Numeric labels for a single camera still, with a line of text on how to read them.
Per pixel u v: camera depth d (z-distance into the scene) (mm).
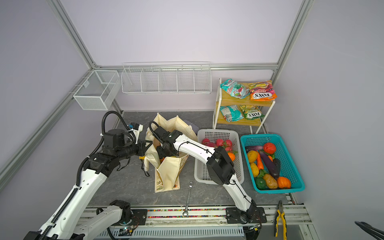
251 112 941
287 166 841
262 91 800
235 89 818
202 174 873
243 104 992
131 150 609
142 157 936
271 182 805
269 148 913
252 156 894
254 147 959
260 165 870
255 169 839
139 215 741
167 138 643
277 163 870
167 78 979
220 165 523
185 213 754
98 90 1028
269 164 879
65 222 386
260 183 791
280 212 739
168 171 733
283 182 789
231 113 936
